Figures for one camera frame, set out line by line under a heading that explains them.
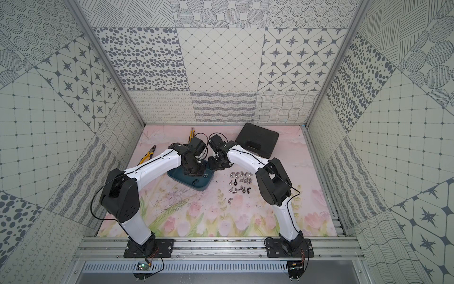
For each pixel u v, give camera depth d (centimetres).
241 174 98
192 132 115
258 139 107
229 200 88
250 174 96
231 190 91
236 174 96
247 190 91
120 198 45
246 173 97
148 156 104
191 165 73
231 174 96
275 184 53
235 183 93
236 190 91
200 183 95
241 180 95
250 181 94
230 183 93
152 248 68
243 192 90
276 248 73
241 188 92
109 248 75
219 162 80
